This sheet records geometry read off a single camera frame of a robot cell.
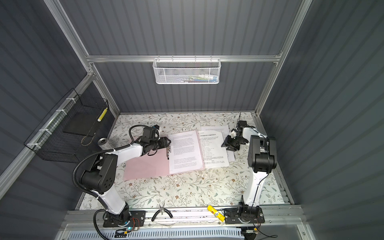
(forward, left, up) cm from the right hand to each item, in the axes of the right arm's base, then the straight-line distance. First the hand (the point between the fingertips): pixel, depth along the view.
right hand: (226, 147), depth 99 cm
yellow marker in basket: (+5, +72, +29) cm, 78 cm away
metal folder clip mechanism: (-4, +39, +2) cm, 39 cm away
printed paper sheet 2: (-5, +9, -1) cm, 10 cm away
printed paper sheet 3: (+14, -1, 0) cm, 14 cm away
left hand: (+1, +39, +6) cm, 39 cm away
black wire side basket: (-17, +84, +34) cm, 92 cm away
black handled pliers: (-37, +39, 0) cm, 54 cm away
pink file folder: (-19, +47, +30) cm, 59 cm away
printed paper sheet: (-4, +28, +1) cm, 28 cm away
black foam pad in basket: (-3, +78, +30) cm, 84 cm away
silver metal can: (-6, +74, +14) cm, 76 cm away
